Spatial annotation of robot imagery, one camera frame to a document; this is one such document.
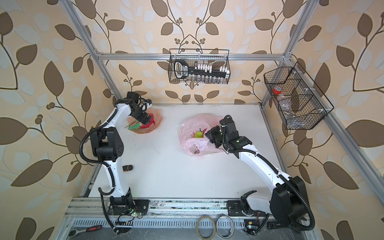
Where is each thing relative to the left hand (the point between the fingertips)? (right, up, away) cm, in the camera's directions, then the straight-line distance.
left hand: (142, 114), depth 97 cm
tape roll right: (+50, -54, -27) cm, 78 cm away
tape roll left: (+40, -54, -28) cm, 73 cm away
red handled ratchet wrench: (-21, -55, -29) cm, 66 cm away
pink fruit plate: (+8, -3, +10) cm, 13 cm away
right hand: (+40, -11, -18) cm, 45 cm away
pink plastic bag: (+36, -16, -25) cm, 47 cm away
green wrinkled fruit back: (+37, -13, -1) cm, 40 cm away
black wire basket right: (+89, +5, -22) cm, 92 cm away
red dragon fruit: (-3, -7, +2) cm, 8 cm away
